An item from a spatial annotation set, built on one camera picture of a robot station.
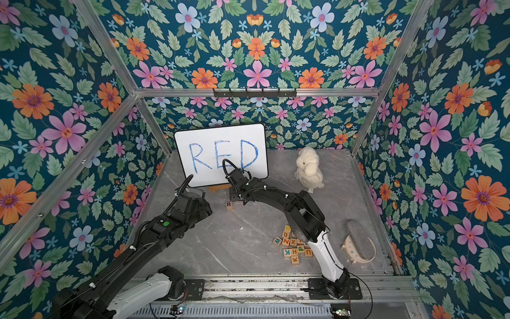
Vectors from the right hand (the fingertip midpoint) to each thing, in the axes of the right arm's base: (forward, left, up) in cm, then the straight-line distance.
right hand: (241, 189), depth 96 cm
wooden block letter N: (-23, -22, -5) cm, 32 cm away
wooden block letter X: (-23, -25, -5) cm, 34 cm away
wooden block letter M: (-23, -18, -5) cm, 30 cm away
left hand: (-14, +11, +8) cm, 20 cm away
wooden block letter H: (-27, -25, -4) cm, 37 cm away
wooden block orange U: (-27, -31, -4) cm, 41 cm away
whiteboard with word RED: (+10, +17, +16) cm, 26 cm away
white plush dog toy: (+3, -32, +11) cm, 34 cm away
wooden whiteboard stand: (+2, +14, -2) cm, 14 cm away
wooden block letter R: (-7, +5, -3) cm, 10 cm away
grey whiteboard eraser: (-26, -51, -2) cm, 57 cm away
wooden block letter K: (-30, -25, -5) cm, 40 cm away
